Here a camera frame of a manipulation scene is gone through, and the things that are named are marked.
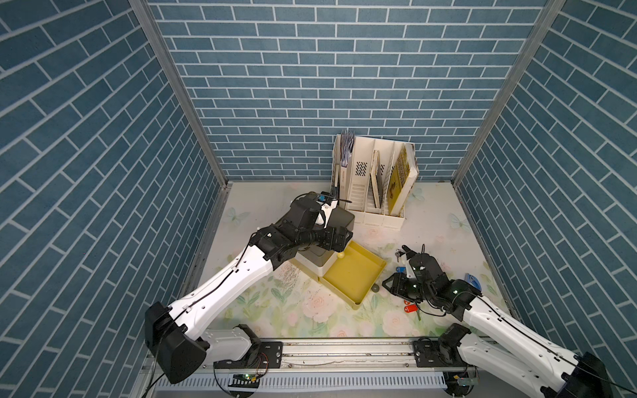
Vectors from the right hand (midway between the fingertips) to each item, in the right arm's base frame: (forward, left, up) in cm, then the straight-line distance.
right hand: (386, 286), depth 79 cm
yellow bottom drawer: (+7, +10, -9) cm, 15 cm away
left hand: (+8, +14, +18) cm, 24 cm away
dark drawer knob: (+1, +3, -6) cm, 6 cm away
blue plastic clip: (+8, -33, -8) cm, 35 cm away
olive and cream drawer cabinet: (+4, +21, +6) cm, 22 cm away
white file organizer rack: (+55, +8, 0) cm, 55 cm away
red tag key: (-3, -10, -9) cm, 14 cm away
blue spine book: (+45, +16, +22) cm, 52 cm away
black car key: (+17, -7, -8) cm, 20 cm away
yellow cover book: (+36, -7, +14) cm, 39 cm away
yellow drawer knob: (+9, +15, +2) cm, 18 cm away
